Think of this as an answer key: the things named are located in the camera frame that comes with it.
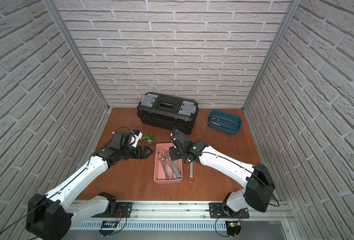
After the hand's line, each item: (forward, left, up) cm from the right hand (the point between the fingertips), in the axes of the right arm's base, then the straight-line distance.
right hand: (174, 151), depth 79 cm
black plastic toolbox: (+27, -1, +3) cm, 27 cm away
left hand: (+3, +14, 0) cm, 15 cm away
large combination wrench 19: (+4, +9, -13) cm, 16 cm away
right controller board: (-35, -27, -15) cm, 46 cm away
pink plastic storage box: (-7, +10, -14) cm, 19 cm away
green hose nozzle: (+17, +17, -11) cm, 27 cm away
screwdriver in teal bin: (+32, -28, -13) cm, 44 cm away
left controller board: (-29, +35, -17) cm, 49 cm away
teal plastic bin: (+30, -38, -15) cm, 51 cm away
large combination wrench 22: (-11, -9, -14) cm, 20 cm away
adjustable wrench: (-5, +1, -8) cm, 10 cm away
